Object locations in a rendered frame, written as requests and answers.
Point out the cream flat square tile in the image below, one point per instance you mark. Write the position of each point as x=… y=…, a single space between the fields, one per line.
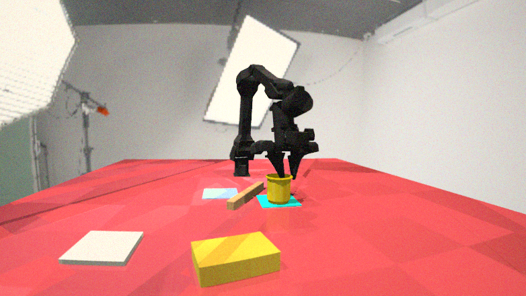
x=103 y=248

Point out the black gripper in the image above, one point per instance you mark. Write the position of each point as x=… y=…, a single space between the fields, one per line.
x=274 y=149

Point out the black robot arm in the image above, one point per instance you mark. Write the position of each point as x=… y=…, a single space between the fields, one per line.
x=295 y=102

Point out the yellow rectangular block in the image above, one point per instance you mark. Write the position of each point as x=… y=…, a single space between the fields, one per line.
x=232 y=258

